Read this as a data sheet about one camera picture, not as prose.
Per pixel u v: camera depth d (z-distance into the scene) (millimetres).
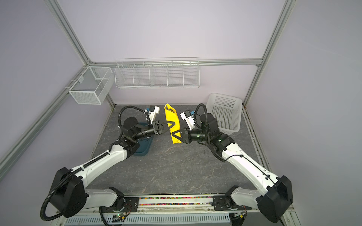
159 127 640
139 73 988
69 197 400
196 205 748
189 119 621
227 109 1164
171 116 680
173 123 667
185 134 592
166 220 1575
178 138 645
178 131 652
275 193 381
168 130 666
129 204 738
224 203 738
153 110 656
